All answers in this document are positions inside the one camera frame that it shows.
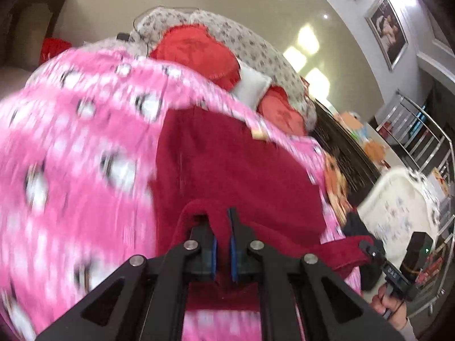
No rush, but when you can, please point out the person's right hand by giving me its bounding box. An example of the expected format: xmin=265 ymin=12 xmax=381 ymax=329
xmin=371 ymin=286 xmax=409 ymax=331

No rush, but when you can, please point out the black cloth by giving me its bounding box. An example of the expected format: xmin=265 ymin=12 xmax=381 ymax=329
xmin=343 ymin=211 xmax=374 ymax=238

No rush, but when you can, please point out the pink penguin print blanket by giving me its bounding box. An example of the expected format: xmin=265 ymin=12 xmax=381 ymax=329
xmin=0 ymin=48 xmax=363 ymax=341

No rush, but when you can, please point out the large framed wall picture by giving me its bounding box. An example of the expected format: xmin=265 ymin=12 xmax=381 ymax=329
xmin=364 ymin=0 xmax=408 ymax=71

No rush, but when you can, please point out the metal stair railing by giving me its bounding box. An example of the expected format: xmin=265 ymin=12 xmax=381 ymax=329
xmin=375 ymin=90 xmax=455 ymax=299

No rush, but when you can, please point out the dark carved wooden headboard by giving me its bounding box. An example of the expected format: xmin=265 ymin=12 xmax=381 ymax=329
xmin=311 ymin=97 xmax=382 ymax=207

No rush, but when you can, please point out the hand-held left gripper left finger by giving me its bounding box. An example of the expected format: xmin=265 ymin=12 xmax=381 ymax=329
xmin=36 ymin=217 xmax=218 ymax=341

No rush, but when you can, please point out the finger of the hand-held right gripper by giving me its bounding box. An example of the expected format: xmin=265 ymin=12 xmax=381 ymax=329
xmin=359 ymin=240 xmax=386 ymax=267

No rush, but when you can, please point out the orange printed cloth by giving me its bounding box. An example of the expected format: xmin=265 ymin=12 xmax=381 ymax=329
xmin=323 ymin=153 xmax=352 ymax=217

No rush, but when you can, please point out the large red heart cushion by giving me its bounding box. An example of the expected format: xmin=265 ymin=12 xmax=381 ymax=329
xmin=149 ymin=24 xmax=242 ymax=91

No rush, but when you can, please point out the small red heart cushion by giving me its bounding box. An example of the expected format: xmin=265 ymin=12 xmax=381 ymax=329
xmin=257 ymin=85 xmax=306 ymax=136

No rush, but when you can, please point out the maroon knit sweater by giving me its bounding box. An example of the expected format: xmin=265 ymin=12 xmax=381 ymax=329
xmin=147 ymin=107 xmax=374 ymax=313

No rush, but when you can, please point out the red plastic bag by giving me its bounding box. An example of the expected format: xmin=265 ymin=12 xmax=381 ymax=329
xmin=37 ymin=37 xmax=73 ymax=66

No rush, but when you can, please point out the orange bag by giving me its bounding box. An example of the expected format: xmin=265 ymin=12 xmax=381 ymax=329
xmin=366 ymin=142 xmax=389 ymax=167

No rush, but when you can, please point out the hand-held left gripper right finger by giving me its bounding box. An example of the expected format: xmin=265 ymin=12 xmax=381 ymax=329
xmin=227 ymin=207 xmax=406 ymax=341

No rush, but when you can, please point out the white pillow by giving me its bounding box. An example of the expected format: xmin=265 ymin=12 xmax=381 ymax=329
xmin=231 ymin=59 xmax=272 ymax=111

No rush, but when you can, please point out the person's right forearm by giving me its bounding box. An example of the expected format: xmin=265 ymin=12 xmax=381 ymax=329
xmin=389 ymin=321 xmax=418 ymax=341

